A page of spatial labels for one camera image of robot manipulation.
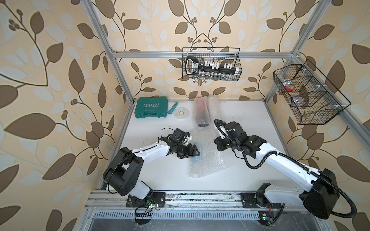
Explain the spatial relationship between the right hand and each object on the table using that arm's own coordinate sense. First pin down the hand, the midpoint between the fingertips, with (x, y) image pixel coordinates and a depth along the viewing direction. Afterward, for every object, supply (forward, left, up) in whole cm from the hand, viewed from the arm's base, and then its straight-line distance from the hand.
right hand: (214, 140), depth 80 cm
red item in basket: (+22, -45, +16) cm, 52 cm away
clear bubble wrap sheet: (-9, +3, -6) cm, 11 cm away
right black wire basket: (+12, -51, +19) cm, 55 cm away
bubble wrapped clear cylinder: (+35, -5, -8) cm, 36 cm away
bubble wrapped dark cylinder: (+28, +4, -6) cm, 29 cm away
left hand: (-3, +11, -8) cm, 14 cm away
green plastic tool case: (+37, +43, -10) cm, 58 cm away
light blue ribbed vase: (+5, +9, -11) cm, 15 cm away
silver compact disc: (+34, +20, -14) cm, 42 cm away
